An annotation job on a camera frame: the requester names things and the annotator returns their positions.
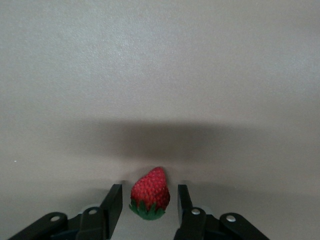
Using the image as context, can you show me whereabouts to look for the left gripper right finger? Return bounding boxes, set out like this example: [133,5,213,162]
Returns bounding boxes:
[173,184,271,240]

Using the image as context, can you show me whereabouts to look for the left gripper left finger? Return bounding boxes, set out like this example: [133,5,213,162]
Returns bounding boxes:
[6,183,124,240]

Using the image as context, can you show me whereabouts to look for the red strawberry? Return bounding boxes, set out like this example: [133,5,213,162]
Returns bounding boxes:
[128,166,172,221]

